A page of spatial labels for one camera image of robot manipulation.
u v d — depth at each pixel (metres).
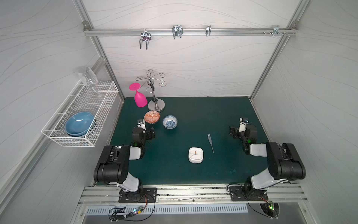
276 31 0.77
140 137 0.72
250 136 0.73
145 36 0.78
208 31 0.78
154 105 1.14
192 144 0.94
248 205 0.69
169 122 1.04
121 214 0.70
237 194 0.73
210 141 0.94
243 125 0.83
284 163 0.46
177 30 0.76
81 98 0.71
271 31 0.78
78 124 0.63
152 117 1.07
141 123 0.81
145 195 0.73
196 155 0.86
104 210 0.70
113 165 0.46
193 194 0.75
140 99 0.95
